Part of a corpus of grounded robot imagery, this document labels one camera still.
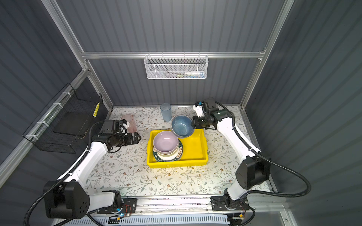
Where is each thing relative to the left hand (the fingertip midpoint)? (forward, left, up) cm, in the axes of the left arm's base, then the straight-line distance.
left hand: (133, 138), depth 84 cm
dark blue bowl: (+3, -29, +6) cm, 30 cm away
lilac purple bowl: (-1, -19, -6) cm, 20 cm away
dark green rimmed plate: (-6, -28, -9) cm, 30 cm away
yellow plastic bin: (-4, -38, -14) cm, 41 cm away
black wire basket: (+5, +32, +15) cm, 36 cm away
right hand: (+2, -36, +8) cm, 37 cm away
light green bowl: (-9, -20, -8) cm, 23 cm away
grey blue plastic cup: (+25, -19, -3) cm, 32 cm away
